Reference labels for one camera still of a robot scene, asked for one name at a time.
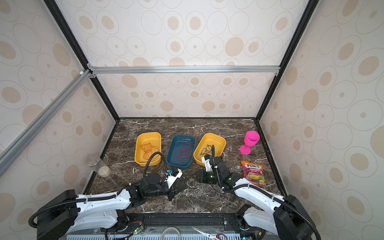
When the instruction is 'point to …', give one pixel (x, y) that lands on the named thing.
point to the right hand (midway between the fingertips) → (194, 176)
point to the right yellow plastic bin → (204, 147)
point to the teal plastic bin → (174, 145)
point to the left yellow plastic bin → (155, 139)
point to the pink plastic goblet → (251, 139)
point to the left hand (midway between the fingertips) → (189, 188)
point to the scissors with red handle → (210, 235)
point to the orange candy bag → (253, 173)
